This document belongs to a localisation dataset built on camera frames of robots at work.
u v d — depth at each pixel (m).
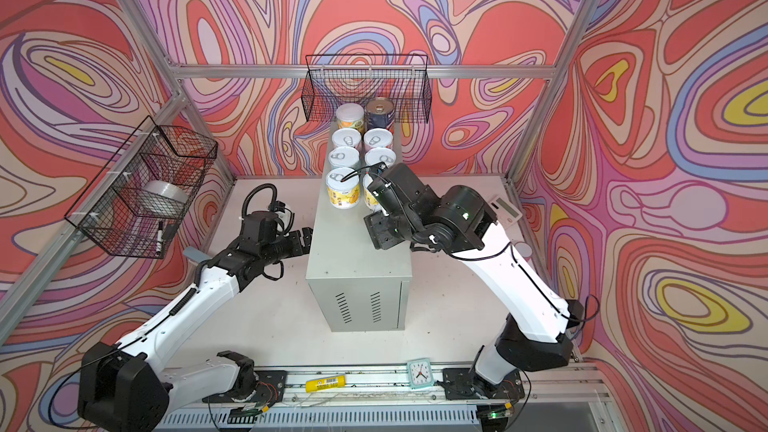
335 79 0.93
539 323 0.38
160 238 0.72
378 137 0.73
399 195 0.39
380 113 0.73
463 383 0.73
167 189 0.74
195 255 0.91
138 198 0.69
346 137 0.73
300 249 0.72
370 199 0.64
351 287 0.92
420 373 0.74
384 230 0.52
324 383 0.72
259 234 0.60
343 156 0.69
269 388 0.73
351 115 0.75
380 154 0.69
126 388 0.38
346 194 0.63
